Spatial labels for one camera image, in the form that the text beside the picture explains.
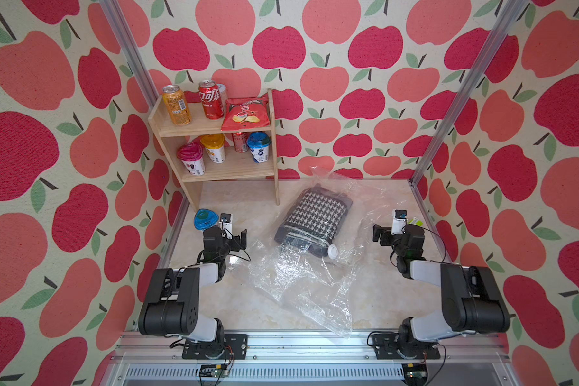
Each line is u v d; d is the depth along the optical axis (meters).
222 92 0.84
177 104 0.72
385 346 0.73
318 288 0.84
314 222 0.88
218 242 0.73
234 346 0.74
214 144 0.92
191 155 0.86
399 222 0.82
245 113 0.77
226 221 0.82
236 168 0.96
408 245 0.73
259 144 0.93
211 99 0.75
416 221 1.01
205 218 0.98
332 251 0.84
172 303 0.45
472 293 0.50
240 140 0.97
